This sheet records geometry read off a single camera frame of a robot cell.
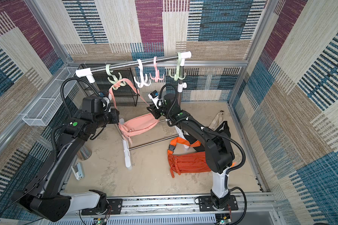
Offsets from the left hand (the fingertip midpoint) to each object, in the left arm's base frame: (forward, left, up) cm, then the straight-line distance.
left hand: (118, 111), depth 72 cm
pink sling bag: (+6, -1, -20) cm, 21 cm away
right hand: (+10, -16, -8) cm, 20 cm away
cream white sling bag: (+17, -62, -31) cm, 71 cm away
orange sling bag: (-17, -39, -26) cm, 50 cm away
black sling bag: (+8, -63, -29) cm, 70 cm away
